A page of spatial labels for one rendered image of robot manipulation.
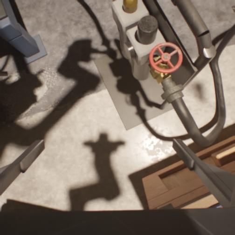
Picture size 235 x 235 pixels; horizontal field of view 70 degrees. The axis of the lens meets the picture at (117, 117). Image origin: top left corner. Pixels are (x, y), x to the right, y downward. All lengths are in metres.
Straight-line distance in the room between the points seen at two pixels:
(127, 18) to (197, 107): 0.59
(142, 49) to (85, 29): 0.67
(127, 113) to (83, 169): 0.36
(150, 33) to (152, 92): 0.50
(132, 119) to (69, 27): 0.64
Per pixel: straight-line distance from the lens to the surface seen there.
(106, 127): 0.88
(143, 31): 0.43
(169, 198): 0.50
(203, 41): 0.38
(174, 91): 0.43
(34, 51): 1.10
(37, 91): 1.04
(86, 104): 0.91
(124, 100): 0.88
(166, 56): 0.41
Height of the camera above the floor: 0.86
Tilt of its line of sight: 81 degrees down
